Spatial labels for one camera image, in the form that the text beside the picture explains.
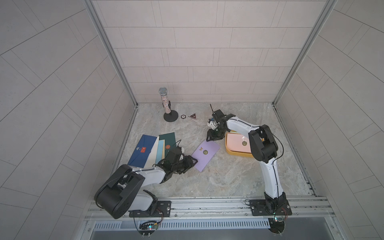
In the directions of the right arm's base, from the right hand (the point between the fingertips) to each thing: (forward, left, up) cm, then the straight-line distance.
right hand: (209, 138), depth 98 cm
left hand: (-17, +9, +1) cm, 19 cm away
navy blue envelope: (-10, +42, +3) cm, 44 cm away
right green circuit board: (-48, -27, -2) cm, 55 cm away
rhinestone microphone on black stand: (+20, +27, +3) cm, 33 cm away
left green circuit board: (-46, +32, +3) cm, 56 cm away
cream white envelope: (-13, +35, +3) cm, 38 cm away
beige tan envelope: (-7, +29, +2) cm, 30 cm away
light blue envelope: (-9, +31, +3) cm, 33 cm away
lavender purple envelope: (-12, +4, +2) cm, 12 cm away
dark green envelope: (-1, +26, +1) cm, 26 cm away
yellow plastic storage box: (-14, -17, +3) cm, 22 cm away
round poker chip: (+19, +17, +2) cm, 26 cm away
